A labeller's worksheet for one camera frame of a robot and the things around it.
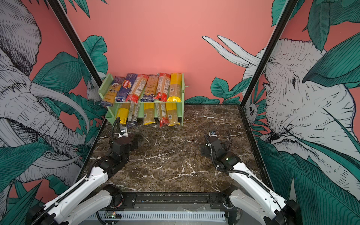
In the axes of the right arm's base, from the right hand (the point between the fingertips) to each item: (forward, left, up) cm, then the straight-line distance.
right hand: (209, 143), depth 80 cm
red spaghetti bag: (+30, +45, +16) cm, 56 cm away
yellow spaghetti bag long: (+30, +21, +15) cm, 40 cm away
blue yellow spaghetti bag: (+27, +60, +15) cm, 68 cm away
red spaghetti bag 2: (+32, +28, +16) cm, 45 cm away
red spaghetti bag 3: (+23, +30, +2) cm, 38 cm away
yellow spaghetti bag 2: (+21, +39, +1) cm, 44 cm away
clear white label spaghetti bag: (+21, +49, +1) cm, 54 cm away
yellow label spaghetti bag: (+24, +57, 0) cm, 62 cm away
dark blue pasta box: (+31, +52, +16) cm, 63 cm away
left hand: (+3, +49, +4) cm, 49 cm away
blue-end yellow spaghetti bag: (+31, +36, +15) cm, 50 cm away
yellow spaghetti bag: (+22, +23, 0) cm, 32 cm away
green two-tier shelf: (+22, +64, +2) cm, 68 cm away
